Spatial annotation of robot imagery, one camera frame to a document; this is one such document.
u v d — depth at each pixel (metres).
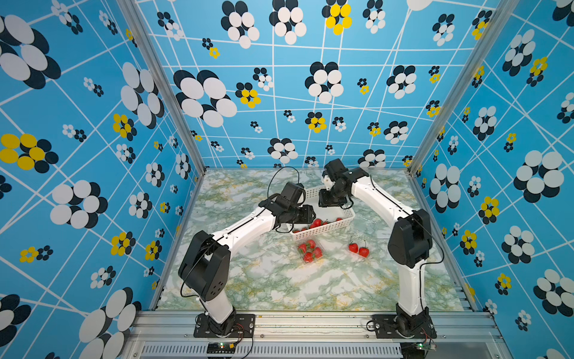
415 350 0.68
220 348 0.72
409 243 0.52
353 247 0.89
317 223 0.96
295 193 0.68
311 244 0.91
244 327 0.73
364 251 0.88
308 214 0.75
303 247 0.89
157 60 0.80
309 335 0.72
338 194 0.77
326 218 0.96
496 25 0.71
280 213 0.62
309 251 0.91
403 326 0.64
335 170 0.74
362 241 0.92
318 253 0.89
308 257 0.86
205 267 0.45
